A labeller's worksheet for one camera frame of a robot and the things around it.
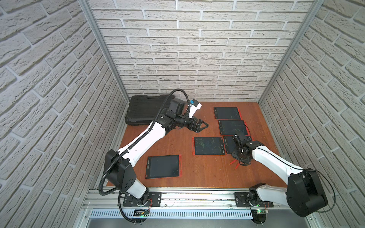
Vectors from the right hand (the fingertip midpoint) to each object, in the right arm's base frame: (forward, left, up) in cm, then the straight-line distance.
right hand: (238, 156), depth 87 cm
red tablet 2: (+10, +3, -2) cm, 10 cm away
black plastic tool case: (+39, +64, +5) cm, 75 cm away
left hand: (+10, +22, +25) cm, 34 cm away
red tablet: (+40, -7, -6) cm, 41 cm away
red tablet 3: (+10, +19, -3) cm, 22 cm away
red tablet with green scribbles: (+25, -4, -4) cm, 25 cm away
